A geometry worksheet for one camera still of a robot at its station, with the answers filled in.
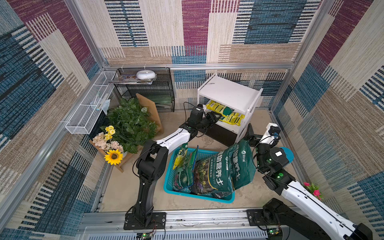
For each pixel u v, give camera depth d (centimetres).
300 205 49
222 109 93
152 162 53
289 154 84
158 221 73
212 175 68
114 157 70
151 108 87
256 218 73
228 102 78
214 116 81
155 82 85
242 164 62
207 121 81
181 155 81
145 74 87
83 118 91
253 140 62
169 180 78
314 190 64
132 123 81
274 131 55
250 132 63
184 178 73
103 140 75
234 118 89
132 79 90
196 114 71
